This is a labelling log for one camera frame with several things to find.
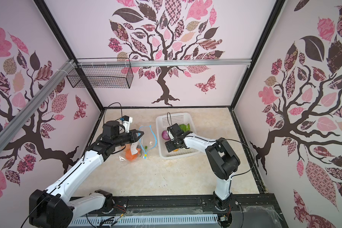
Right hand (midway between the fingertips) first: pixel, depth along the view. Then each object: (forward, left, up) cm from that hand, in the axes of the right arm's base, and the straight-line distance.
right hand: (171, 143), depth 94 cm
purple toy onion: (+5, +5, +2) cm, 7 cm away
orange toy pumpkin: (-11, +25, +3) cm, 28 cm away
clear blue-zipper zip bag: (-2, +14, +8) cm, 17 cm away
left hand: (-5, +15, +17) cm, 23 cm away
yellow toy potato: (-9, -3, +6) cm, 11 cm away
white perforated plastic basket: (+17, +7, +1) cm, 18 cm away
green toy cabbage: (+7, -9, +8) cm, 14 cm away
